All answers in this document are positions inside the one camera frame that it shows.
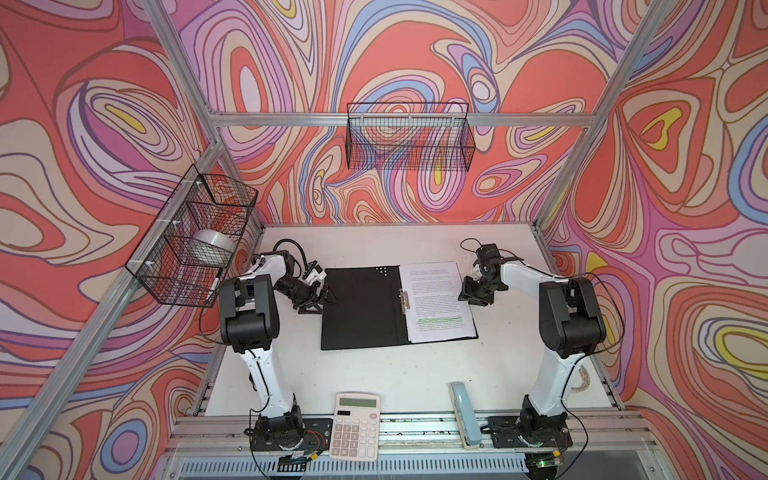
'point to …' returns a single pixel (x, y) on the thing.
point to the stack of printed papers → (439, 308)
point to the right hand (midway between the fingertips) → (465, 304)
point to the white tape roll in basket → (213, 246)
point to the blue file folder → (371, 310)
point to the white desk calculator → (355, 429)
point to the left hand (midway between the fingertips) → (331, 304)
